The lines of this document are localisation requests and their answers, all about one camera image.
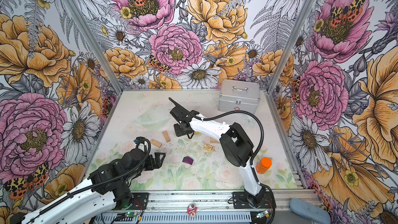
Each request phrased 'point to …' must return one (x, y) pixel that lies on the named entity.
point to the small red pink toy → (192, 210)
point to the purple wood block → (188, 160)
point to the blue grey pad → (304, 208)
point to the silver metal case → (237, 95)
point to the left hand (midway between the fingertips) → (156, 160)
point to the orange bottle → (264, 165)
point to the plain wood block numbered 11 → (166, 136)
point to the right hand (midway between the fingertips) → (182, 135)
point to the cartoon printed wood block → (209, 148)
